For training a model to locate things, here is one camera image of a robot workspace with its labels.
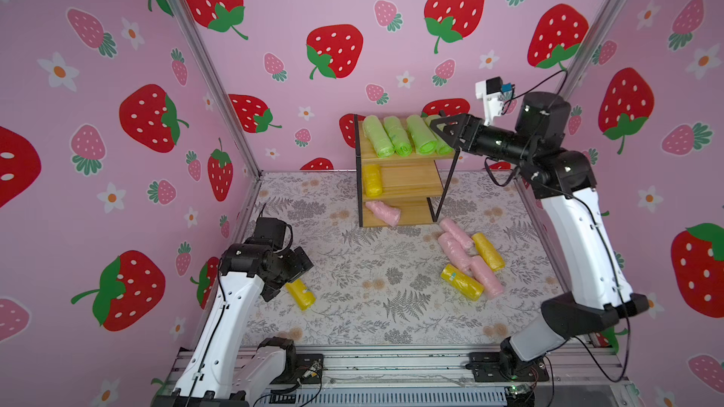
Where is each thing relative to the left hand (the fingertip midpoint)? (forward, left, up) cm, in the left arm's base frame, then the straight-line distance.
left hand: (299, 271), depth 75 cm
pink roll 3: (+14, -47, -12) cm, 51 cm away
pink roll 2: (+26, -48, -14) cm, 56 cm away
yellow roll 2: (-2, +1, -14) cm, 14 cm away
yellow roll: (+30, -20, +5) cm, 36 cm away
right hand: (+16, -36, +36) cm, 53 cm away
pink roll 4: (+5, -57, -14) cm, 59 cm away
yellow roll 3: (+15, -60, -14) cm, 63 cm away
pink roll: (+28, -26, -11) cm, 40 cm away
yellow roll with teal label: (+3, -48, -13) cm, 50 cm away
